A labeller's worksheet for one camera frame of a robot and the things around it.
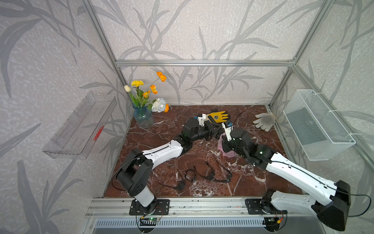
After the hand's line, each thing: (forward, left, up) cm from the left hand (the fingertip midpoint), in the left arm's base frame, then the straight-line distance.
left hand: (223, 128), depth 74 cm
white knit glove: (+24, -39, -25) cm, 52 cm away
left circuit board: (-37, +38, -29) cm, 61 cm away
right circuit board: (-38, -24, -27) cm, 52 cm away
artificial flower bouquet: (+22, +48, -1) cm, 53 cm away
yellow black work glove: (+28, -3, -25) cm, 38 cm away
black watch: (-18, -5, -23) cm, 30 cm away
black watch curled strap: (-12, +17, -27) cm, 34 cm away
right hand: (-2, 0, -4) cm, 5 cm away
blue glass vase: (+21, +50, -16) cm, 56 cm away
